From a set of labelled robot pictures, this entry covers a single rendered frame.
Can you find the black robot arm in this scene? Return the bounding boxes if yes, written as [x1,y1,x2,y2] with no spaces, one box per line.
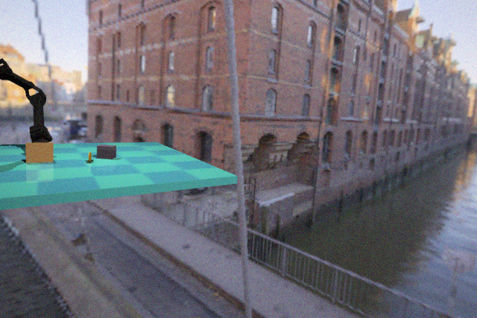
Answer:
[0,58,53,143]

